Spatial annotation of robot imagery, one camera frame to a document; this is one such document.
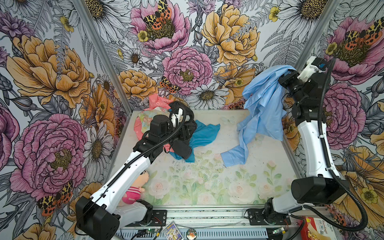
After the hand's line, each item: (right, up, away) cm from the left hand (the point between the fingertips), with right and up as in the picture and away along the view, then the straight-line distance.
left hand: (192, 131), depth 73 cm
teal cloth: (+7, -3, +33) cm, 33 cm away
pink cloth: (-28, +20, +39) cm, 52 cm away
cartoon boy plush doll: (-30, -32, +4) cm, 44 cm away
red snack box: (+55, -44, -5) cm, 71 cm away
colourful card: (-9, -46, -4) cm, 47 cm away
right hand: (+38, +26, -7) cm, 47 cm away
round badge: (0, -47, -3) cm, 47 cm away
